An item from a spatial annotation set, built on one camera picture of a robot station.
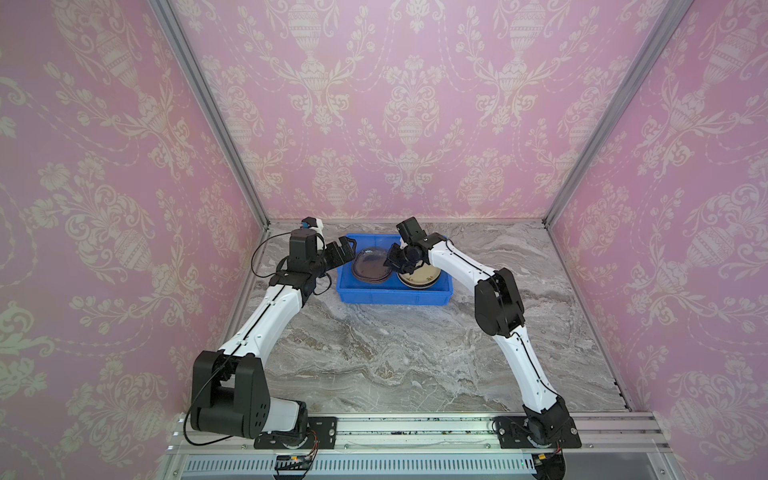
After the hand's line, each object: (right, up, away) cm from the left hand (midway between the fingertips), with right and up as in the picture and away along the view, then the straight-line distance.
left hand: (346, 247), depth 85 cm
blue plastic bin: (0, -13, +8) cm, 16 cm away
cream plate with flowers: (+23, -10, +15) cm, 30 cm away
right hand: (+11, -5, +16) cm, 20 cm away
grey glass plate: (+5, -6, +21) cm, 23 cm away
